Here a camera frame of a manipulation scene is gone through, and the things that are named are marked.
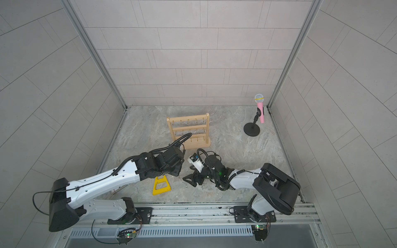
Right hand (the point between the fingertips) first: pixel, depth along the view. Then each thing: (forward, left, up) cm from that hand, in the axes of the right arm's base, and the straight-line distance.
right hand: (189, 175), depth 79 cm
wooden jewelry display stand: (+22, -6, +13) cm, 26 cm away
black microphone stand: (+30, -42, -5) cm, 52 cm away
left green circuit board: (-24, +28, -3) cm, 37 cm away
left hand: (+2, +2, +6) cm, 7 cm away
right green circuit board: (-25, -32, -7) cm, 41 cm away
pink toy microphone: (+33, -41, +20) cm, 56 cm away
